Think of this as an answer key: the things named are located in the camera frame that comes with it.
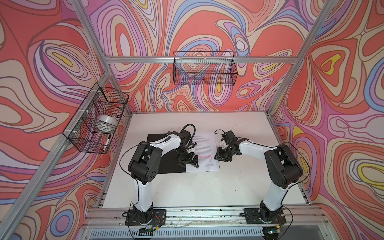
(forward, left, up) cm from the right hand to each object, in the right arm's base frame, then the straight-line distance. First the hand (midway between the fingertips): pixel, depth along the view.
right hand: (217, 161), depth 93 cm
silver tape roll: (+9, +57, +32) cm, 66 cm away
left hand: (-4, +15, +3) cm, 15 cm away
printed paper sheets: (+8, +7, 0) cm, 11 cm away
